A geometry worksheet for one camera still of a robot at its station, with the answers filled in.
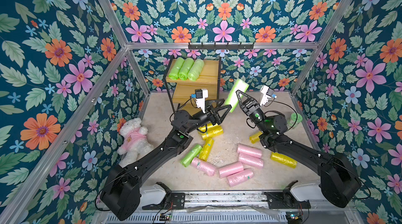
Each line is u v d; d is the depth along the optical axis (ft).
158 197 2.01
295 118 1.77
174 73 2.53
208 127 3.15
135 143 2.76
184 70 2.53
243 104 2.02
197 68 2.62
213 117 1.89
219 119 1.89
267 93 1.96
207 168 2.63
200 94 1.87
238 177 2.51
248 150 2.85
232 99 2.02
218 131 3.06
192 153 2.82
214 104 2.14
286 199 2.14
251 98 1.99
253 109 1.89
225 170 2.59
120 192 1.31
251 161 2.71
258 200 2.46
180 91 3.20
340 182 1.38
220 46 3.06
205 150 2.83
